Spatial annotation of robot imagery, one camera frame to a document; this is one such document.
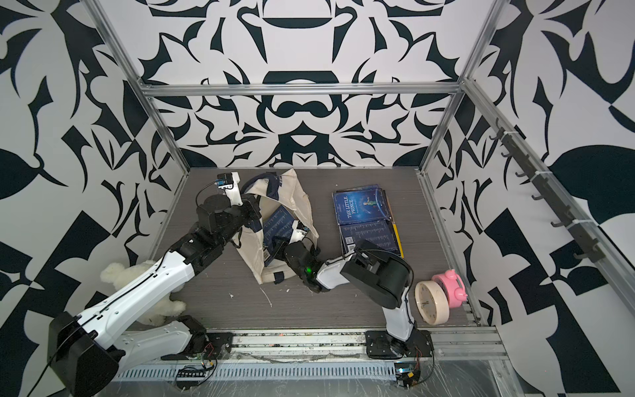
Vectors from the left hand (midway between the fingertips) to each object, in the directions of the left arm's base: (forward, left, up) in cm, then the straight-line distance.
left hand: (257, 187), depth 74 cm
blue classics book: (-2, -41, -25) cm, 48 cm away
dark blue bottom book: (+10, -36, -23) cm, 44 cm away
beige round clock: (-28, -51, -22) cm, 62 cm away
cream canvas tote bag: (-2, -4, +1) cm, 4 cm away
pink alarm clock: (-25, -58, -20) cm, 66 cm away
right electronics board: (-45, -41, -31) cm, 68 cm away
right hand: (-4, -1, -20) cm, 21 cm away
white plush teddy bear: (-22, +36, -10) cm, 43 cm away
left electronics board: (-43, +21, -34) cm, 59 cm away
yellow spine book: (-4, -48, -27) cm, 55 cm away
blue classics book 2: (-1, -4, -20) cm, 20 cm away
